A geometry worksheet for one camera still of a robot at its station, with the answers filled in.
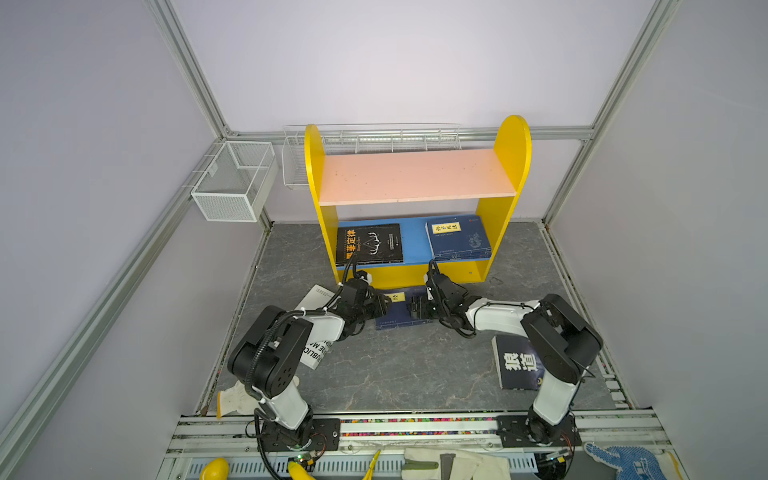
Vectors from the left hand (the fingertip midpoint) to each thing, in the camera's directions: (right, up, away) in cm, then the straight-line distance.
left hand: (388, 304), depth 94 cm
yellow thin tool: (-4, -33, -27) cm, 43 cm away
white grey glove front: (+16, -33, -25) cm, 44 cm away
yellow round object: (-37, -31, -29) cm, 56 cm away
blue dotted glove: (+59, -33, -24) cm, 71 cm away
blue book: (+23, +21, 0) cm, 31 cm away
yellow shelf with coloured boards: (0, +33, +30) cm, 45 cm away
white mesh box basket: (-52, +41, +7) cm, 67 cm away
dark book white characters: (+35, -13, -15) cm, 41 cm away
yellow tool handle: (-19, -31, -30) cm, 47 cm away
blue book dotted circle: (+3, -3, 0) cm, 4 cm away
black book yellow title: (-5, +19, 0) cm, 20 cm away
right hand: (+9, -1, +1) cm, 9 cm away
